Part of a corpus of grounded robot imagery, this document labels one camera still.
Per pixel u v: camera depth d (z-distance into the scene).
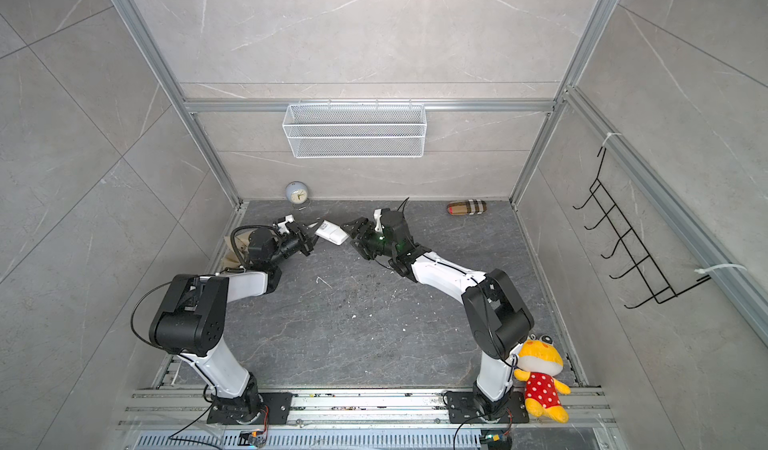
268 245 0.72
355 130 1.00
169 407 0.75
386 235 0.69
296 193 1.14
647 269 0.63
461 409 0.73
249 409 0.66
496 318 0.48
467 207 1.14
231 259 0.98
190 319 0.48
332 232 0.82
